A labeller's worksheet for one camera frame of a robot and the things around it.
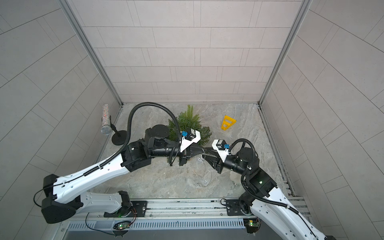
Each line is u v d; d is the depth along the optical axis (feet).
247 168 1.56
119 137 3.09
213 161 1.86
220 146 1.70
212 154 2.03
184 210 2.34
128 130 1.36
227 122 3.46
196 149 1.74
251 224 2.24
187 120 2.29
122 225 2.11
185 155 1.60
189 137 1.49
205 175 2.71
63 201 1.25
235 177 2.59
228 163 1.83
